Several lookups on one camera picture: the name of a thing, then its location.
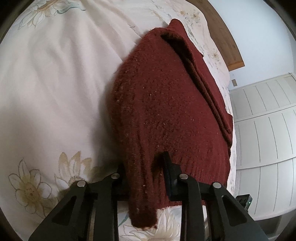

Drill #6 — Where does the dark red knit sweater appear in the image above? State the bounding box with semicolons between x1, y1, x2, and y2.
109;19;233;228

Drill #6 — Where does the floral cream duvet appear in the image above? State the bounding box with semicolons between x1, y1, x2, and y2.
1;1;233;240

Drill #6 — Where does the white louvered wardrobe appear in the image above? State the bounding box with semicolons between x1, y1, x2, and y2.
230;73;295;220

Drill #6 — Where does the wooden headboard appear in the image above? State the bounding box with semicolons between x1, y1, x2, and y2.
188;0;245;71

